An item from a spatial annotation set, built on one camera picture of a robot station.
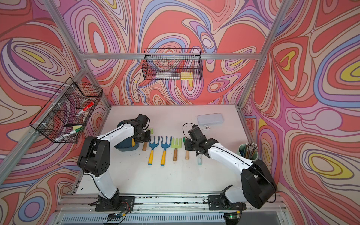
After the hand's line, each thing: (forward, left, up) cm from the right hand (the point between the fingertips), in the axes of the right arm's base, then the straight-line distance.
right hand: (189, 147), depth 86 cm
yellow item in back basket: (+39, 0, +26) cm, 47 cm away
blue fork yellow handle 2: (0, +17, -7) cm, 18 cm away
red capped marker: (+14, +57, +24) cm, 64 cm away
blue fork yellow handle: (+6, +25, -7) cm, 27 cm away
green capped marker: (0, +64, +19) cm, 67 cm away
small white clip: (+18, -14, -5) cm, 24 cm away
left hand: (+9, +27, -4) cm, 29 cm away
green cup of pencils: (-7, -32, +7) cm, 34 cm away
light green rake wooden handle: (+3, +29, -1) cm, 29 cm away
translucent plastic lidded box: (+27, -18, -6) cm, 33 cm away
